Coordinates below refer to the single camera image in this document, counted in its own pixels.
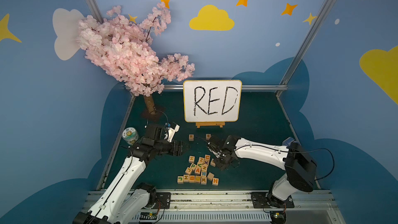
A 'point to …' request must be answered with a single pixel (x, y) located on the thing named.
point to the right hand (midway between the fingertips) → (223, 162)
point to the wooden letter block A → (197, 171)
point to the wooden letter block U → (207, 157)
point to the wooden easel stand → (221, 124)
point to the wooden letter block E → (208, 136)
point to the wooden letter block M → (203, 180)
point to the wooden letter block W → (203, 173)
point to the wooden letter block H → (215, 181)
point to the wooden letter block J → (180, 180)
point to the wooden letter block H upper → (192, 159)
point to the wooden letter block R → (191, 137)
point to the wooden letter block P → (193, 166)
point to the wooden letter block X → (205, 162)
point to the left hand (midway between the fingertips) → (184, 144)
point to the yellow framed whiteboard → (212, 100)
